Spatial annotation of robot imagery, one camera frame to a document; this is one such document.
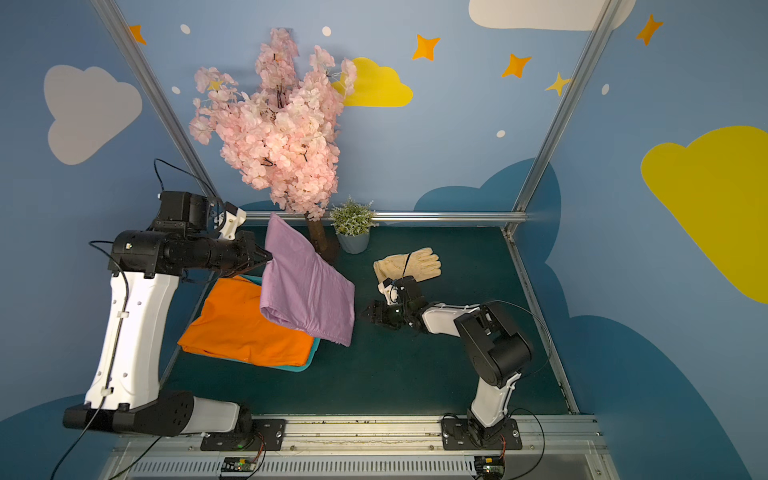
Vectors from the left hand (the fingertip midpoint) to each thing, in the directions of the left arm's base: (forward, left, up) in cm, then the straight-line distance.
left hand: (270, 251), depth 66 cm
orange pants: (-4, +19, -28) cm, 34 cm away
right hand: (+1, -21, -31) cm, 38 cm away
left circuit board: (-37, +9, -37) cm, 53 cm away
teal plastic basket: (+9, +14, -25) cm, 30 cm away
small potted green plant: (+31, -14, -21) cm, 40 cm away
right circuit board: (-36, -53, -38) cm, 75 cm away
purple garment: (-3, -5, -12) cm, 13 cm away
